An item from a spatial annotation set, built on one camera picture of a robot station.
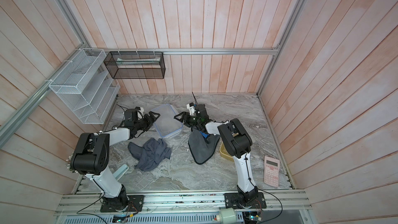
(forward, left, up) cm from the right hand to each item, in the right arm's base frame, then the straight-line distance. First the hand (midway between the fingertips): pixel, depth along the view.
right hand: (176, 119), depth 95 cm
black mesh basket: (+33, +30, +17) cm, 47 cm away
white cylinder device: (-49, -27, -1) cm, 56 cm away
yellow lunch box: (-21, -29, -3) cm, 36 cm away
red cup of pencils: (-33, +45, +9) cm, 56 cm away
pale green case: (-31, +27, -5) cm, 41 cm away
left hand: (0, +12, -1) cm, 12 cm away
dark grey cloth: (-19, +11, -5) cm, 23 cm away
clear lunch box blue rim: (+1, +7, -10) cm, 13 cm away
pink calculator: (-28, -54, -9) cm, 62 cm away
